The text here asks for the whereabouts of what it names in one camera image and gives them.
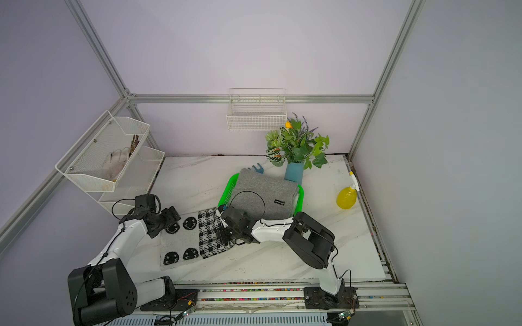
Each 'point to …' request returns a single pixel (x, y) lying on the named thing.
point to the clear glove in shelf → (115, 162)
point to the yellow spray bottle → (346, 197)
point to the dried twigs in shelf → (134, 144)
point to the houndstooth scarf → (209, 225)
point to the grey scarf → (266, 195)
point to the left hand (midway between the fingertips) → (170, 223)
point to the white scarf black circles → (179, 242)
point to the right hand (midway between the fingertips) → (220, 235)
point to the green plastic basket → (227, 197)
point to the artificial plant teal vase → (297, 146)
